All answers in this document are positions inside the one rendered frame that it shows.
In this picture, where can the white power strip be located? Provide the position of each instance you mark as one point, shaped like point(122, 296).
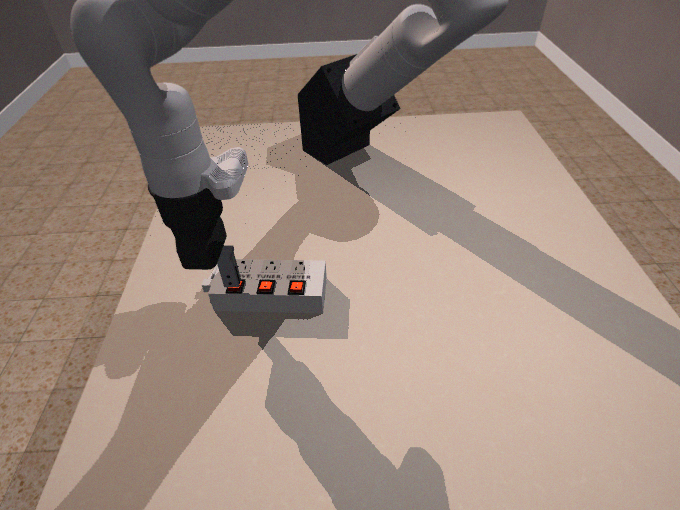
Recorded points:
point(288, 286)

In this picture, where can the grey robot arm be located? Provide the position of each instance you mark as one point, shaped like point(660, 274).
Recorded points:
point(120, 40)

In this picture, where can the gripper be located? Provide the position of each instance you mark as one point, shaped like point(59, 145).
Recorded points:
point(188, 190)

